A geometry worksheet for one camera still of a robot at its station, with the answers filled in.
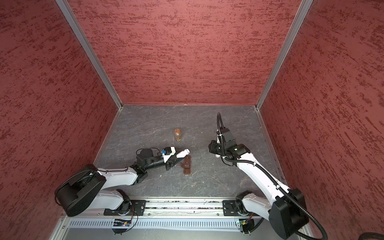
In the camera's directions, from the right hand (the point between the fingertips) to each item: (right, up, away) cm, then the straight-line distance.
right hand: (209, 149), depth 82 cm
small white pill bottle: (-14, -1, -6) cm, 15 cm away
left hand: (-15, -3, -2) cm, 16 cm away
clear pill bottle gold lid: (-20, +6, +18) cm, 27 cm away
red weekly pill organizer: (-13, -11, +6) cm, 18 cm away
